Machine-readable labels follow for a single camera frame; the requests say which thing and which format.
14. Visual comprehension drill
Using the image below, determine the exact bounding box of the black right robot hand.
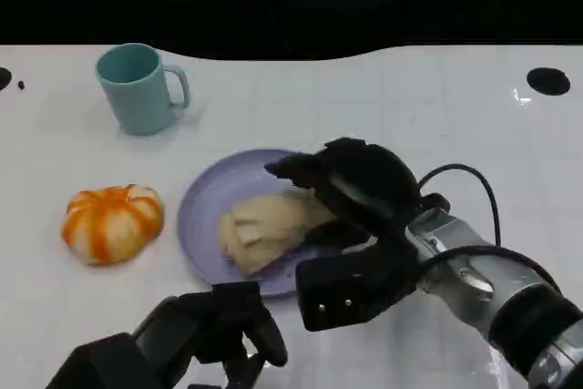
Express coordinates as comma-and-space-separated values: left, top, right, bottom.
263, 137, 423, 250

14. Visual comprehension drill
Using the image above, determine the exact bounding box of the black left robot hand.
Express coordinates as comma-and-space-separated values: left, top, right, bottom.
45, 282, 289, 389

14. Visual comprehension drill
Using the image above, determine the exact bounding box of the lilac plate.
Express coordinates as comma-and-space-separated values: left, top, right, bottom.
176, 148, 320, 299

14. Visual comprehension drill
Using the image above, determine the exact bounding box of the pale green mug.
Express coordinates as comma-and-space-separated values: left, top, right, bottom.
94, 42, 191, 137

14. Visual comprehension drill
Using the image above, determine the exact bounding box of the looping black arm cable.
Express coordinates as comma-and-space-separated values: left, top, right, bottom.
416, 163, 502, 249

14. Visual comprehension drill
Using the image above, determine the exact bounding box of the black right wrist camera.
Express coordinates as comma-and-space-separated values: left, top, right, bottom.
295, 242, 418, 333

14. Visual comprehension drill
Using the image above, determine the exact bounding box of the black forearm cable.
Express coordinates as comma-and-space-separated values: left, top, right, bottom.
418, 245, 561, 292

